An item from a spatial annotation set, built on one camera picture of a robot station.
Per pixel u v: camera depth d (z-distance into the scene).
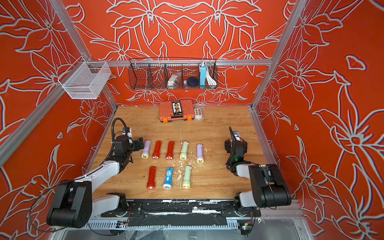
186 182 0.78
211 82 0.91
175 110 1.07
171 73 1.01
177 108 1.10
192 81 0.95
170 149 0.92
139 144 0.84
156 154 0.89
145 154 0.90
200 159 0.88
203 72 0.85
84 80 0.92
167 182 0.79
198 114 1.10
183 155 0.89
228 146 0.85
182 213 0.73
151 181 0.80
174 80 0.92
